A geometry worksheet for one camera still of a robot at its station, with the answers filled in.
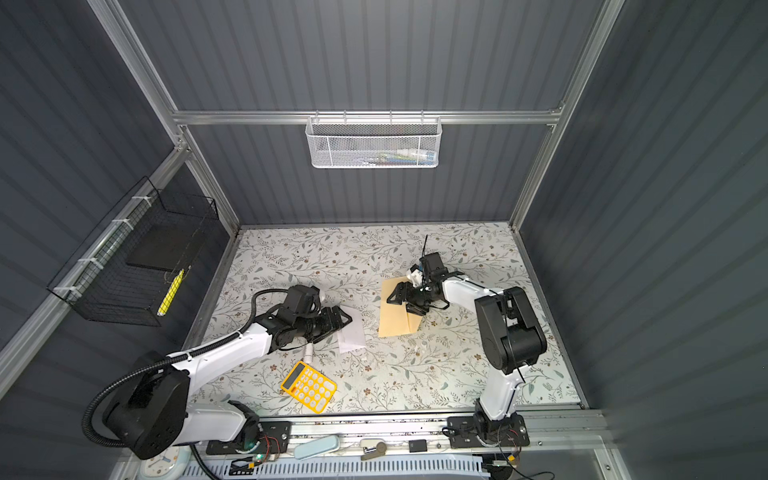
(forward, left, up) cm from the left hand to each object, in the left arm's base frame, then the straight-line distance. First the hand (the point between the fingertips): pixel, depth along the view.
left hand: (346, 323), depth 86 cm
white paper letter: (-3, -1, -3) cm, 4 cm away
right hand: (+6, -16, -3) cm, 17 cm away
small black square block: (-30, -17, -7) cm, 36 cm away
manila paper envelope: (+3, -14, -4) cm, 15 cm away
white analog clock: (-31, +39, -5) cm, 50 cm away
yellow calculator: (-15, +10, -7) cm, 19 cm away
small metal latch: (-31, -9, -6) cm, 32 cm away
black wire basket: (+7, +51, +21) cm, 56 cm away
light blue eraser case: (-29, +6, -5) cm, 31 cm away
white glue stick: (-6, +12, -7) cm, 15 cm away
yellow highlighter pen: (0, +39, +19) cm, 44 cm away
